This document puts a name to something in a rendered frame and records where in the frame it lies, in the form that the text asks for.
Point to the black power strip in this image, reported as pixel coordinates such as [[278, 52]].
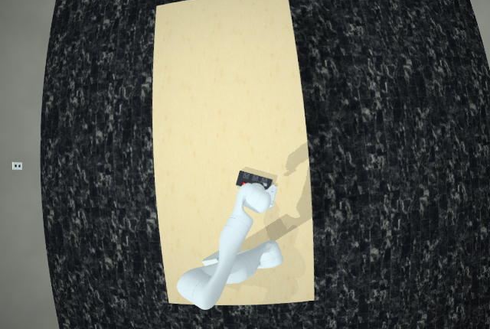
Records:
[[244, 177]]

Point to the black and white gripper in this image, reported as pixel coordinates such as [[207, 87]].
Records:
[[271, 190]]

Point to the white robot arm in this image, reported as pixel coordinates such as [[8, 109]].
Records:
[[204, 290]]

